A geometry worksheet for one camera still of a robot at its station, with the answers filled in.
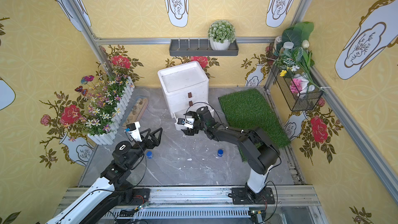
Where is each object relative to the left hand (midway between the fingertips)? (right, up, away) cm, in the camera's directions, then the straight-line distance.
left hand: (151, 128), depth 78 cm
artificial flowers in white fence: (-32, +15, +13) cm, 37 cm away
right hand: (+21, +7, +14) cm, 26 cm away
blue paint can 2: (+36, -15, +8) cm, 40 cm away
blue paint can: (-3, -15, +6) cm, 17 cm away
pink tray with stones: (-18, +11, +29) cm, 36 cm away
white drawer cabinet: (+16, +21, +10) cm, 28 cm away
